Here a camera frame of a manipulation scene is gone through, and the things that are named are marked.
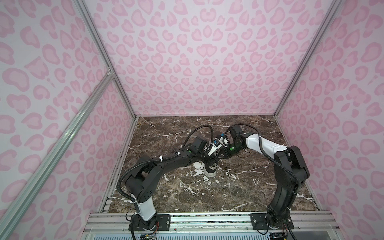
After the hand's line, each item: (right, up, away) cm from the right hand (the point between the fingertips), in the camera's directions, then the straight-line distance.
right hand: (219, 155), depth 87 cm
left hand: (-1, 0, 0) cm, 1 cm away
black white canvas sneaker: (-5, -9, -1) cm, 10 cm away
